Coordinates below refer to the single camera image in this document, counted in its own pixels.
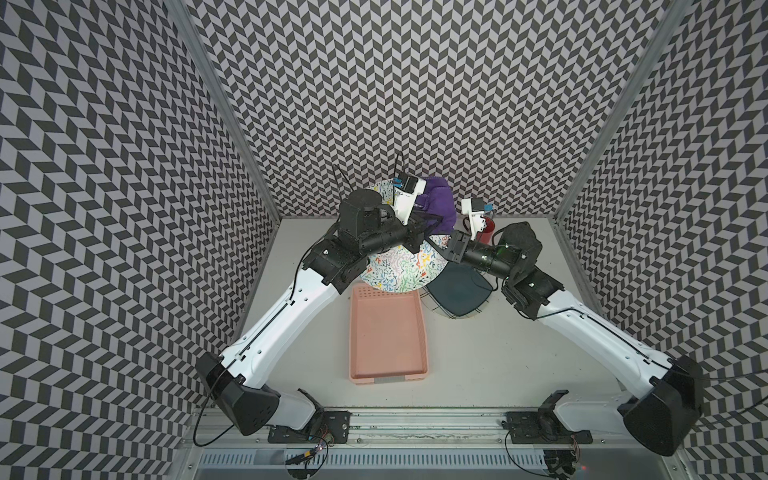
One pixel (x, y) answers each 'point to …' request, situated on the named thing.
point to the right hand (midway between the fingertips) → (424, 240)
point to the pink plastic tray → (387, 336)
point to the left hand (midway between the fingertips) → (435, 220)
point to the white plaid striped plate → (433, 304)
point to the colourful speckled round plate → (401, 270)
